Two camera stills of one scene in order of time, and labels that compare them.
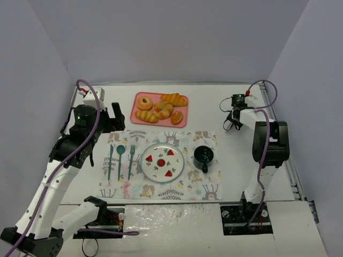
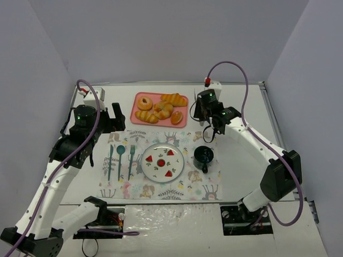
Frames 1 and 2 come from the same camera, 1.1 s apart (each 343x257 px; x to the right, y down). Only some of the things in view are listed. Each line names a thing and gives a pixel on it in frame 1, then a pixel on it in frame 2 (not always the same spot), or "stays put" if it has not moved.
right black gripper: (236, 114) -> (200, 112)
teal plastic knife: (110, 155) stays put
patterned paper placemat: (123, 176) stays put
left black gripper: (113, 121) stays put
